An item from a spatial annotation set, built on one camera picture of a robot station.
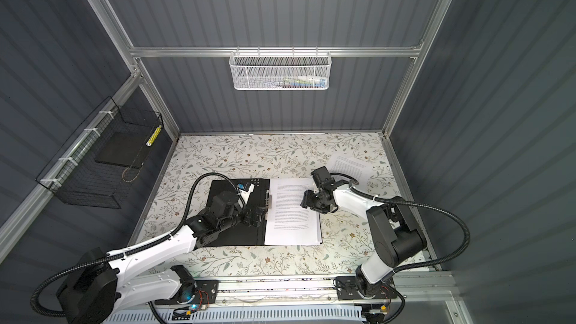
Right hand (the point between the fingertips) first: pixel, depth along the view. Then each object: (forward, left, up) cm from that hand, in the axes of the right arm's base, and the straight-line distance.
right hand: (308, 206), depth 91 cm
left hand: (-4, +19, +8) cm, 21 cm away
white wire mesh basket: (+73, +14, +19) cm, 77 cm away
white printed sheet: (-6, +8, -2) cm, 10 cm away
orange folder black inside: (-11, +25, -1) cm, 27 cm away
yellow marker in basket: (+16, +57, +27) cm, 65 cm away
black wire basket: (-6, +70, +31) cm, 77 cm away
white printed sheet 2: (+20, -25, -3) cm, 32 cm away
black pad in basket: (+8, +63, +29) cm, 70 cm away
